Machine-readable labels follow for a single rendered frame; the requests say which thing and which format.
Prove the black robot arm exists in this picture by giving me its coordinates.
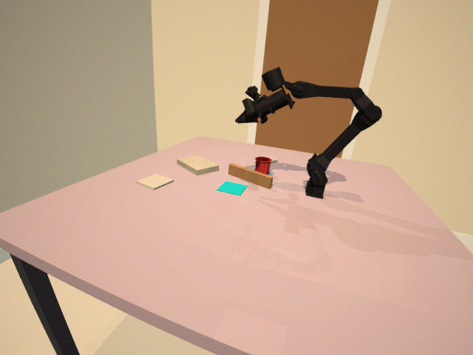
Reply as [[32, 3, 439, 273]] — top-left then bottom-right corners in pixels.
[[261, 67, 382, 199]]

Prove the orange flat bar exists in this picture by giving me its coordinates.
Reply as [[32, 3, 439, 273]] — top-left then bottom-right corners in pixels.
[[228, 163, 273, 189]]

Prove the dark red cup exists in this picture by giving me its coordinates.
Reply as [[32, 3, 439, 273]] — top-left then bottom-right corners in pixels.
[[255, 157, 272, 175]]

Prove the cream flat square pad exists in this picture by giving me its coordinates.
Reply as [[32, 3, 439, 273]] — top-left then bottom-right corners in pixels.
[[136, 174, 174, 190]]

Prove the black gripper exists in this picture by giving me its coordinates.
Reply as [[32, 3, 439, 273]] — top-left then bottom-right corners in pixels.
[[235, 95, 277, 124]]

